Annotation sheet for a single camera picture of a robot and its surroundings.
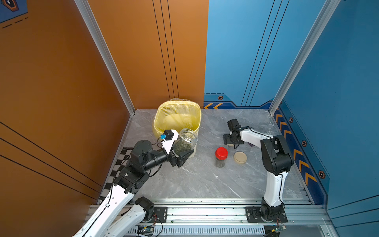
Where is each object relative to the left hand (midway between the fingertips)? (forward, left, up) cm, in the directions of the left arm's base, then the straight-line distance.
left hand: (187, 142), depth 62 cm
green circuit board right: (-27, -45, -31) cm, 61 cm away
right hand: (+24, -28, -33) cm, 50 cm away
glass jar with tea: (+28, -55, -26) cm, 67 cm away
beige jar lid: (+9, -32, -32) cm, 46 cm away
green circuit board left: (-28, +20, -35) cm, 50 cm away
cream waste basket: (+29, +8, -13) cm, 33 cm away
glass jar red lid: (+6, -18, -20) cm, 28 cm away
